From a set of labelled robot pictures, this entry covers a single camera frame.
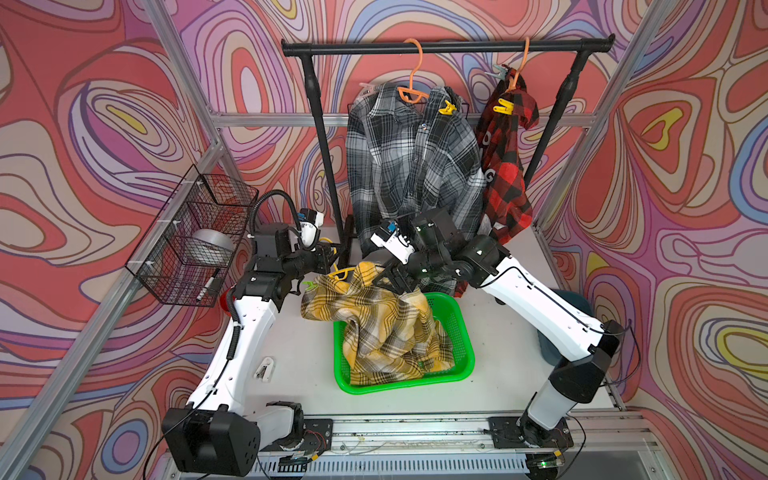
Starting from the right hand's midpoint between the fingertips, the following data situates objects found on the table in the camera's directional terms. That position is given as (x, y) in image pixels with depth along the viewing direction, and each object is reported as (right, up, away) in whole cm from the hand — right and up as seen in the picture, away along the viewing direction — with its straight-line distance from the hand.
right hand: (384, 281), depth 68 cm
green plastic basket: (+18, -11, +20) cm, 29 cm away
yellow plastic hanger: (-11, +1, +5) cm, 12 cm away
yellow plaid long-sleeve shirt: (+1, -15, +5) cm, 16 cm away
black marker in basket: (-43, +2, +7) cm, 43 cm away
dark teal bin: (+61, -9, +23) cm, 65 cm away
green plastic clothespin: (-19, -2, +9) cm, 21 cm away
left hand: (-11, +8, +5) cm, 14 cm away
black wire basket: (-51, +21, +13) cm, 56 cm away
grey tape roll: (-42, +8, +1) cm, 42 cm away
